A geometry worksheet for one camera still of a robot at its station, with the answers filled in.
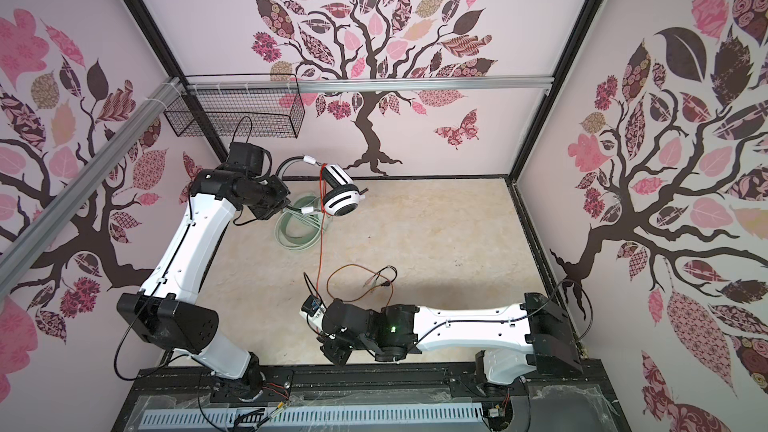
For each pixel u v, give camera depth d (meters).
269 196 0.67
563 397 0.71
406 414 1.54
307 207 0.74
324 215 0.76
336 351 0.57
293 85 0.90
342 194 0.71
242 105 0.95
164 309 0.41
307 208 0.74
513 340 0.41
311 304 0.57
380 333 0.51
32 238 0.52
